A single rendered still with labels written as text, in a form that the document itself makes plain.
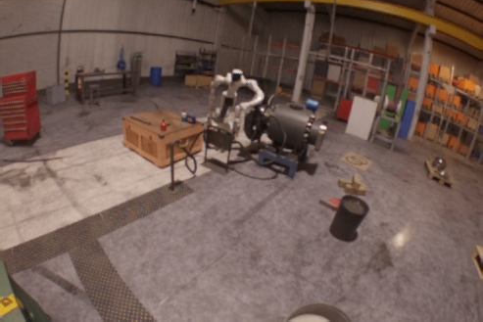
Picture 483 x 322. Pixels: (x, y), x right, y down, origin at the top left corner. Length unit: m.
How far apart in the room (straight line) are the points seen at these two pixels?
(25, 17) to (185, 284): 9.88
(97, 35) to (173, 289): 9.70
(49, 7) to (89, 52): 2.94
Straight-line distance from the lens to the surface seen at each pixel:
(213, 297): 1.48
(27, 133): 4.02
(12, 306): 1.13
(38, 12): 9.98
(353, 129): 6.40
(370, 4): 10.47
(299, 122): 2.69
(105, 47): 10.19
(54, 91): 7.35
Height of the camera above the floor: 1.35
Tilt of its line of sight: 21 degrees down
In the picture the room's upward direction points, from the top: 9 degrees clockwise
